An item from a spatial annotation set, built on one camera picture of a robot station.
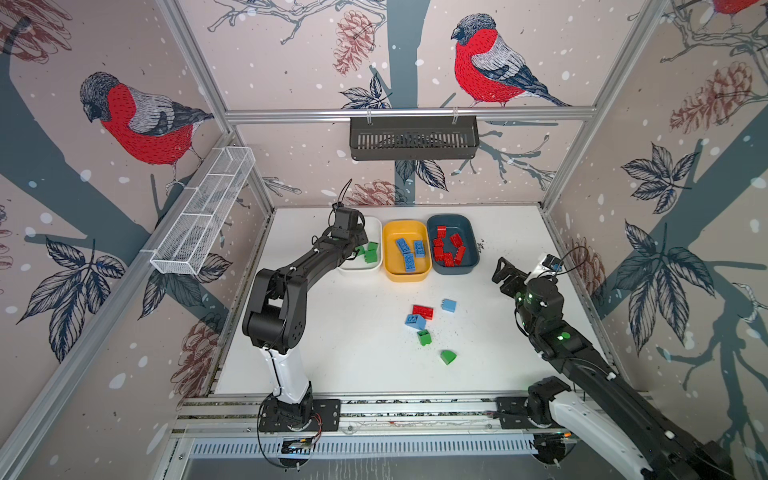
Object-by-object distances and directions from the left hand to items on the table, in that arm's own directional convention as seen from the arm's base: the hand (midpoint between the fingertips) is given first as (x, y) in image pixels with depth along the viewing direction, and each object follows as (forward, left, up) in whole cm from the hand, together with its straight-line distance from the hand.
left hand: (358, 229), depth 96 cm
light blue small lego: (-20, -29, -15) cm, 38 cm away
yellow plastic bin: (-4, -12, -13) cm, 18 cm away
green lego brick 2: (-31, -21, -12) cm, 40 cm away
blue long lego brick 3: (-7, -17, -10) cm, 21 cm away
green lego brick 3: (-36, -27, -13) cm, 47 cm away
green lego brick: (-3, -4, -12) cm, 13 cm away
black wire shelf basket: (+32, -7, +14) cm, 36 cm away
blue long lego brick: (+2, -15, -11) cm, 19 cm away
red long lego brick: (-4, -32, -13) cm, 35 cm away
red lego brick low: (-24, -21, -12) cm, 34 cm away
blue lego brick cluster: (-27, -18, -12) cm, 34 cm away
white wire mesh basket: (-14, +39, +16) cm, 45 cm away
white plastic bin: (+10, -4, -12) cm, 16 cm away
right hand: (-20, -43, +7) cm, 48 cm away
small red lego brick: (+7, -30, -10) cm, 32 cm away
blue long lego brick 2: (+2, -21, -12) cm, 24 cm away
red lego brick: (-1, -28, -11) cm, 30 cm away
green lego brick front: (-13, -2, +6) cm, 14 cm away
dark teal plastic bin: (+3, -33, -11) cm, 35 cm away
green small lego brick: (+2, -4, -12) cm, 13 cm away
